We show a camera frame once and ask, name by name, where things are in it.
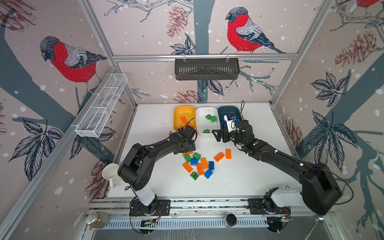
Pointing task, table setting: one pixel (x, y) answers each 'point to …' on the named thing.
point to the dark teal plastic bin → (226, 110)
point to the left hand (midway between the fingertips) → (187, 147)
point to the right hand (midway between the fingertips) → (217, 130)
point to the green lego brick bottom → (194, 175)
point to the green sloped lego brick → (206, 131)
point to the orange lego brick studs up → (204, 163)
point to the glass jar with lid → (97, 219)
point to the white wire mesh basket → (91, 125)
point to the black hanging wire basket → (207, 69)
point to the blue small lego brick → (237, 120)
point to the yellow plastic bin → (188, 112)
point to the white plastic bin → (207, 119)
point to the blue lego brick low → (208, 174)
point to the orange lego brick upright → (200, 169)
